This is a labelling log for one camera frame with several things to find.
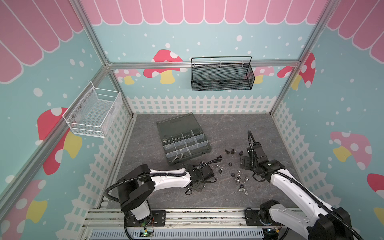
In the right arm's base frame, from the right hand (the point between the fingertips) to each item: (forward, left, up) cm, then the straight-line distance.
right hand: (248, 161), depth 84 cm
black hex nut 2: (-2, +15, -9) cm, 18 cm away
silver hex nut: (0, +14, -9) cm, 17 cm away
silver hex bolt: (+9, +39, -8) cm, 41 cm away
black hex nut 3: (-4, +8, -9) cm, 13 cm away
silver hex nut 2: (-3, +4, -9) cm, 10 cm away
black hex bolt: (+8, +14, -9) cm, 19 cm away
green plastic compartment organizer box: (+20, +39, -5) cm, 44 cm away
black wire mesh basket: (+48, +13, +26) cm, 56 cm away
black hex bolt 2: (+11, +9, -9) cm, 16 cm away
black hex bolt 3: (+12, +5, -10) cm, 16 cm away
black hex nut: (+2, +8, -9) cm, 12 cm away
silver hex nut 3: (-7, +6, -9) cm, 12 cm away
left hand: (-11, +30, -9) cm, 33 cm away
